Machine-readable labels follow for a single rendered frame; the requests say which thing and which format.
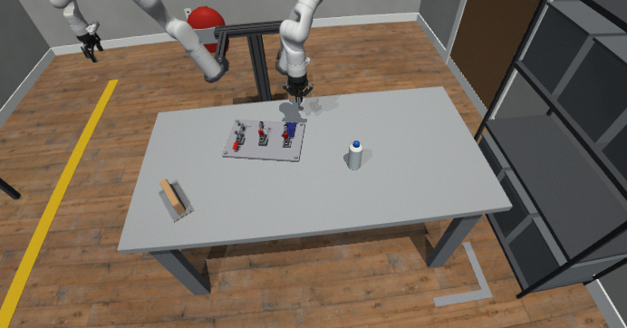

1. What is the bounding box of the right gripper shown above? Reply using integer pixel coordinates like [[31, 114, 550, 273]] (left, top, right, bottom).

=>
[[76, 33, 103, 63]]

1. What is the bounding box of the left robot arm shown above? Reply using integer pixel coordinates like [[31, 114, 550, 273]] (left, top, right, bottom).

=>
[[279, 0, 323, 77]]

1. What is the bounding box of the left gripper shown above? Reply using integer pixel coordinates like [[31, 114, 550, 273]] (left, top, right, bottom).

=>
[[283, 73, 314, 104]]

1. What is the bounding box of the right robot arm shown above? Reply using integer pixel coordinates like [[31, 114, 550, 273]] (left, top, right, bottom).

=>
[[50, 0, 221, 78]]

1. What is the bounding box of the white bottle with blue cap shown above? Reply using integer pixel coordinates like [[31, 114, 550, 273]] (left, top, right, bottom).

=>
[[348, 140, 363, 170]]

